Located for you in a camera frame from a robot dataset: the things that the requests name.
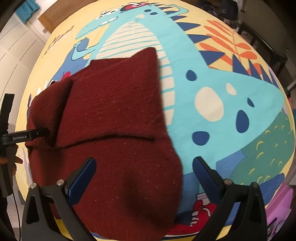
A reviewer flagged person's left hand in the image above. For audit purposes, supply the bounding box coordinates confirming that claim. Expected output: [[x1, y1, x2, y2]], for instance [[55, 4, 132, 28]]
[[0, 144, 24, 176]]

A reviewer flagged dark red knit sweater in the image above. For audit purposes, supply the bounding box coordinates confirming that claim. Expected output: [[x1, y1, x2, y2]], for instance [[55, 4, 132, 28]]
[[26, 47, 183, 240]]

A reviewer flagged white wardrobe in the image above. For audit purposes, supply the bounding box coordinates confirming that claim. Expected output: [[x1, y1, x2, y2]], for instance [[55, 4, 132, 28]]
[[0, 14, 50, 112]]

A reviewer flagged dark wooden chair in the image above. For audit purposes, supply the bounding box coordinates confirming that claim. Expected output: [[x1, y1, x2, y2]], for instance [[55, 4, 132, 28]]
[[238, 1, 287, 76]]

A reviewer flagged yellow dinosaur print bedspread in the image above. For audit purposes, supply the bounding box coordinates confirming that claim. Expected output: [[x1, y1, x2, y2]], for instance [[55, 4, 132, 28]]
[[16, 1, 295, 240]]

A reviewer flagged wooden headboard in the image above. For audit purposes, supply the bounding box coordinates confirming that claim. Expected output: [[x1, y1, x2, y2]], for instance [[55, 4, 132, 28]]
[[38, 0, 95, 33]]

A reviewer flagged teal curtain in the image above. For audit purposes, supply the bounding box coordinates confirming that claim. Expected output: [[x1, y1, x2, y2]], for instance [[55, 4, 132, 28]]
[[15, 0, 40, 24]]

